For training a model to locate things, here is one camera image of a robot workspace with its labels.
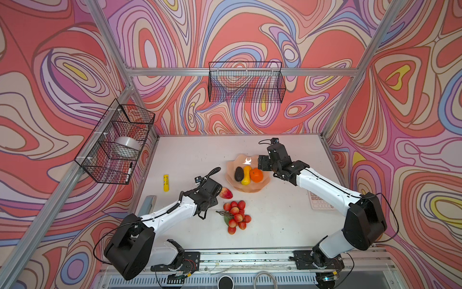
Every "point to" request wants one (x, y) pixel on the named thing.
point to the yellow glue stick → (166, 183)
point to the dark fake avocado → (239, 174)
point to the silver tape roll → (129, 142)
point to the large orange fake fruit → (256, 175)
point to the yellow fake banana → (246, 179)
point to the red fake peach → (225, 193)
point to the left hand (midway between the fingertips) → (213, 198)
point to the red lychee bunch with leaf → (234, 215)
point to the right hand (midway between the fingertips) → (266, 163)
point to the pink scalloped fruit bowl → (242, 161)
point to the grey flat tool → (147, 206)
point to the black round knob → (225, 282)
